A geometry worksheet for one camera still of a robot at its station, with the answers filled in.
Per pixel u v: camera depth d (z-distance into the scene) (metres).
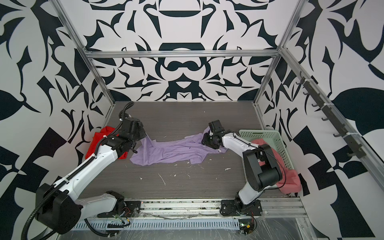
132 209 0.74
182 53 0.91
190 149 0.93
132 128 0.62
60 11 0.74
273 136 0.96
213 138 0.73
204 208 0.76
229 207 0.74
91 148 0.94
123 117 0.69
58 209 0.38
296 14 0.75
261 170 0.46
